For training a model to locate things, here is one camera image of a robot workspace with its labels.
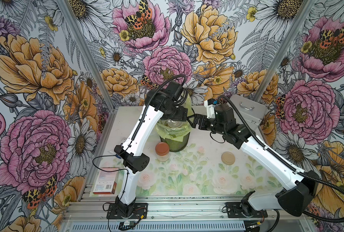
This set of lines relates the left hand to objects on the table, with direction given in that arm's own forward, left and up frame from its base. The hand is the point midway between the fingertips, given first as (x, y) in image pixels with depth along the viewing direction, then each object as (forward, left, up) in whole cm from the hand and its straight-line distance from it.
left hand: (176, 121), depth 74 cm
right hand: (-1, -8, 0) cm, 8 cm away
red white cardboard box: (-21, +38, -25) cm, 50 cm away
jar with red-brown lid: (-6, +8, -19) cm, 22 cm away
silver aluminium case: (+21, -52, -14) cm, 58 cm away
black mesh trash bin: (0, 0, -23) cm, 23 cm away
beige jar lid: (-7, -33, -29) cm, 44 cm away
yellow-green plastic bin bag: (-3, -1, -7) cm, 7 cm away
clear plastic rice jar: (-3, +1, +2) cm, 4 cm away
